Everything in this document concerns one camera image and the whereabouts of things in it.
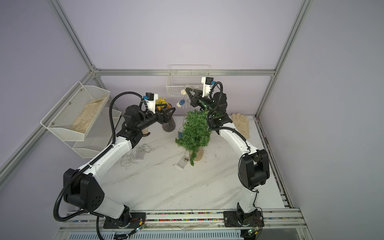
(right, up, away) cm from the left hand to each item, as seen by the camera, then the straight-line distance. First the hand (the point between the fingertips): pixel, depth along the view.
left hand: (170, 108), depth 75 cm
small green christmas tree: (+13, -13, +2) cm, 19 cm away
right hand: (+9, +8, -1) cm, 12 cm away
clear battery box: (+4, -32, +20) cm, 38 cm away
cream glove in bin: (-46, -3, +5) cm, 46 cm away
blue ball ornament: (+4, -14, +16) cm, 21 cm away
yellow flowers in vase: (-5, -7, +30) cm, 32 cm away
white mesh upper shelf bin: (-51, -5, 0) cm, 51 cm away
